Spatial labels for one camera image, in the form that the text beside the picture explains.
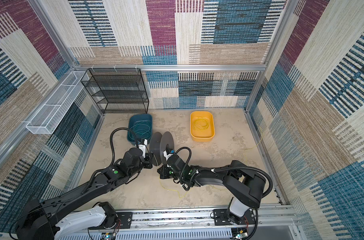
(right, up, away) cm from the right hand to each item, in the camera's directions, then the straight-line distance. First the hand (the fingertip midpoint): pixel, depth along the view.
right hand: (157, 173), depth 81 cm
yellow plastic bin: (+30, +19, +20) cm, 41 cm away
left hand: (-1, +11, -2) cm, 12 cm away
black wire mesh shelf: (-34, +51, +27) cm, 67 cm away
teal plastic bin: (-22, +30, +27) cm, 46 cm away
